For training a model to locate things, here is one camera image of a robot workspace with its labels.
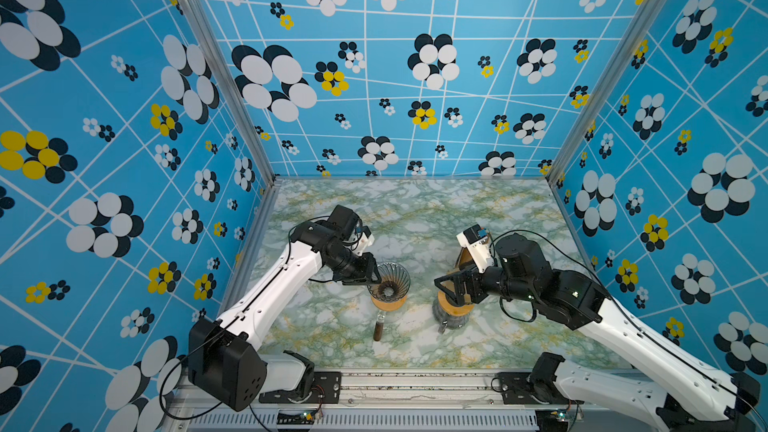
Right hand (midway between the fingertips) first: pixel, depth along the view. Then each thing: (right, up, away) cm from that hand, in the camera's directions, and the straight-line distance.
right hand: (449, 274), depth 67 cm
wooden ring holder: (-14, -10, +8) cm, 19 cm away
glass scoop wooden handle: (-17, -17, +11) cm, 26 cm away
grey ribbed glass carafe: (+1, -14, +10) cm, 18 cm away
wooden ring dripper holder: (+3, -11, +9) cm, 15 cm away
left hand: (-17, -3, +8) cm, 19 cm away
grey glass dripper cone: (-13, -5, +11) cm, 17 cm away
